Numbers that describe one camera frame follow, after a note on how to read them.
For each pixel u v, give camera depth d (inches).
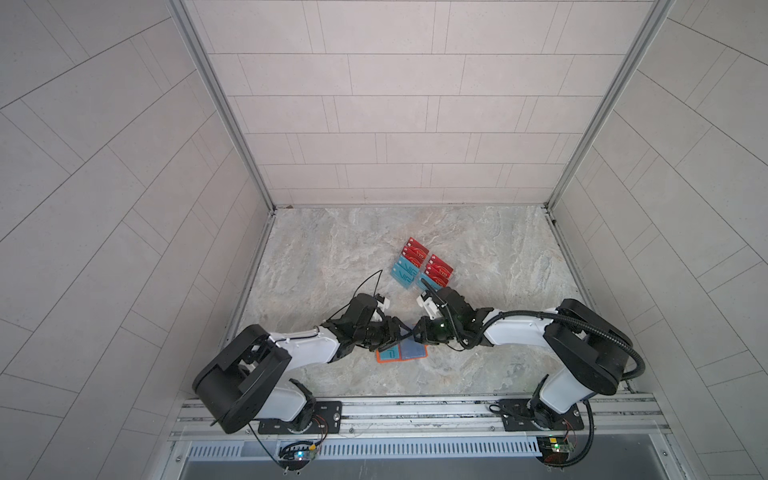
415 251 36.9
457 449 26.8
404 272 36.8
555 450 26.6
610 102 34.1
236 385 16.3
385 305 31.7
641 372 16.6
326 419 27.7
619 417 28.4
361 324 26.8
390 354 31.2
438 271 35.0
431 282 35.0
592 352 17.5
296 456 25.6
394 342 28.5
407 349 31.0
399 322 30.2
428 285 30.6
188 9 28.1
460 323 26.5
